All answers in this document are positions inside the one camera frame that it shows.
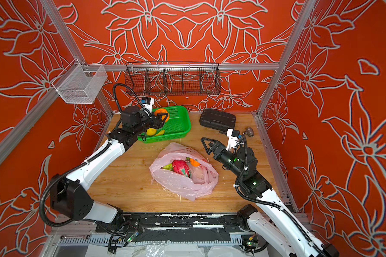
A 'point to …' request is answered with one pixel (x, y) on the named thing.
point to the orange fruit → (162, 111)
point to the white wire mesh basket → (83, 84)
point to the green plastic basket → (178, 123)
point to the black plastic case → (216, 120)
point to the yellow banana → (160, 133)
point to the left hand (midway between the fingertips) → (162, 111)
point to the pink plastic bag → (203, 178)
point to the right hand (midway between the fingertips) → (202, 142)
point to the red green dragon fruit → (180, 166)
